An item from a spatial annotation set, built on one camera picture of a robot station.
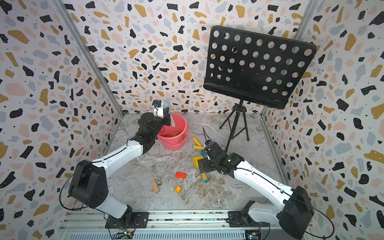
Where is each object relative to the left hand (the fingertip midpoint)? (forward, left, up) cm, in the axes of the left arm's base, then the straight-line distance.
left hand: (168, 107), depth 81 cm
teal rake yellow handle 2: (+1, -13, -32) cm, 35 cm away
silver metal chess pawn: (-30, +6, -30) cm, 43 cm away
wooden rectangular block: (-31, +9, -31) cm, 45 cm away
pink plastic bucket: (-9, -2, -15) cm, 18 cm away
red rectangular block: (-24, -5, -34) cm, 42 cm away
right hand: (-24, -20, -18) cm, 36 cm away
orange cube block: (-33, -5, -31) cm, 46 cm away
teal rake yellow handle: (-10, -19, -31) cm, 38 cm away
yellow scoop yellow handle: (-18, -15, -32) cm, 40 cm away
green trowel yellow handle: (+4, 0, -29) cm, 29 cm away
